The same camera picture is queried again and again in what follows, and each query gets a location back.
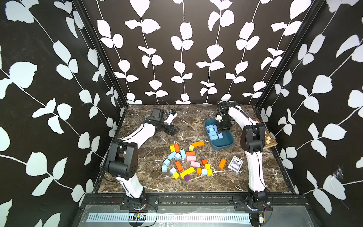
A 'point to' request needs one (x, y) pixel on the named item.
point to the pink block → (195, 164)
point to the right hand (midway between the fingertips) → (219, 129)
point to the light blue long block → (171, 155)
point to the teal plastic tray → (228, 140)
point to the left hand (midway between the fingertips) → (174, 124)
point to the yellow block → (172, 147)
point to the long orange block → (198, 144)
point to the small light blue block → (173, 170)
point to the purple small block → (187, 178)
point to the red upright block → (177, 148)
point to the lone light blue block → (211, 129)
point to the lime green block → (191, 148)
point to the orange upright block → (178, 165)
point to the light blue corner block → (164, 168)
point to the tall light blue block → (183, 153)
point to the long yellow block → (188, 171)
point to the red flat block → (190, 153)
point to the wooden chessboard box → (269, 139)
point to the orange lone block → (222, 163)
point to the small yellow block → (176, 175)
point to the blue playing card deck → (236, 164)
